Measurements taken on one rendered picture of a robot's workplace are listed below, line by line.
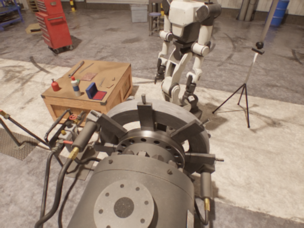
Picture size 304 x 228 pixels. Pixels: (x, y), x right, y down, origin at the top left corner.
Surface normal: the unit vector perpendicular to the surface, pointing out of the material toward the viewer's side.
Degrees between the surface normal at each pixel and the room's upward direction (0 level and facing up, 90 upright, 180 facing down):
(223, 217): 0
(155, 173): 16
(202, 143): 90
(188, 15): 85
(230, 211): 0
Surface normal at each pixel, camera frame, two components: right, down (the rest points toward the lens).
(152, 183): 0.24, -0.70
